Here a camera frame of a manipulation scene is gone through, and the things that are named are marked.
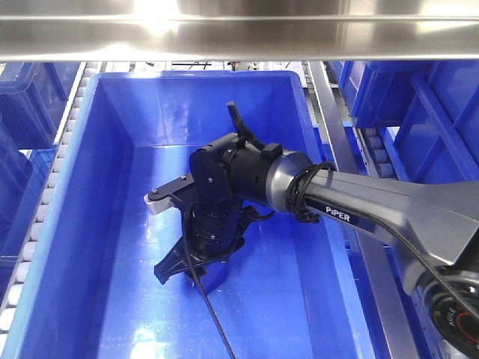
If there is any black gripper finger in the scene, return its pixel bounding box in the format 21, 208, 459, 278
186, 271, 207, 289

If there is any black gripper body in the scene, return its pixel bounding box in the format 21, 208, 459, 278
153, 201, 255, 284

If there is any blue plastic bin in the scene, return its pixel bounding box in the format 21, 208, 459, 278
1, 70, 370, 359

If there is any steel rack on castors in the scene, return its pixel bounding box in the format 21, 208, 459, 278
0, 0, 479, 359

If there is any row of blue bins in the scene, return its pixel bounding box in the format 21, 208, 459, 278
0, 61, 479, 359

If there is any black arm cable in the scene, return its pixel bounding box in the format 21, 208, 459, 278
182, 224, 237, 359

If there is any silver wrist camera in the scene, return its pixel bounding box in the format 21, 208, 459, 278
144, 174, 195, 216

